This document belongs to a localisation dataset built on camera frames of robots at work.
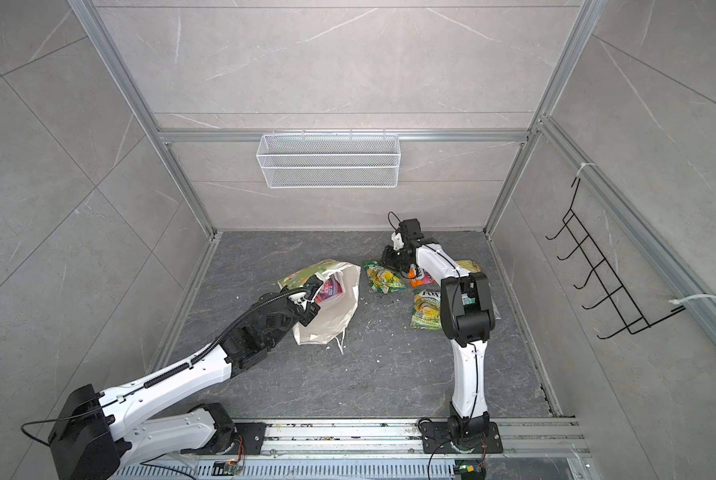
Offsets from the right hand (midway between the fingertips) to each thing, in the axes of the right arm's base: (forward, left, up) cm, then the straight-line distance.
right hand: (381, 259), depth 101 cm
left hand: (-19, +19, +17) cm, 32 cm away
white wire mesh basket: (+27, +17, +22) cm, 39 cm away
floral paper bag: (-11, +15, -6) cm, 20 cm away
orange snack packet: (-5, -12, -8) cm, 15 cm away
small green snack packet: (-5, 0, -4) cm, 7 cm away
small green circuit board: (-59, -18, -9) cm, 63 cm away
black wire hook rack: (-30, -49, +24) cm, 62 cm away
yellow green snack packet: (-18, -13, -5) cm, 23 cm away
